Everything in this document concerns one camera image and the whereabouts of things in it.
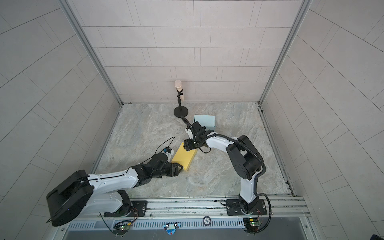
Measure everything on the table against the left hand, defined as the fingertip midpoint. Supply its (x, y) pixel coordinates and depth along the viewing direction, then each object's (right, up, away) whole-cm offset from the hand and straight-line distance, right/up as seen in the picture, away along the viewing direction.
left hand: (183, 167), depth 82 cm
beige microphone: (-4, +48, +9) cm, 49 cm away
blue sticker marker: (-4, -21, -17) cm, 27 cm away
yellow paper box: (0, +5, +2) cm, 5 cm away
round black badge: (+12, -19, -14) cm, 27 cm away
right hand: (+1, +10, +9) cm, 13 cm away
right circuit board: (+33, -21, -15) cm, 42 cm away
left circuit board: (-26, -20, -17) cm, 37 cm away
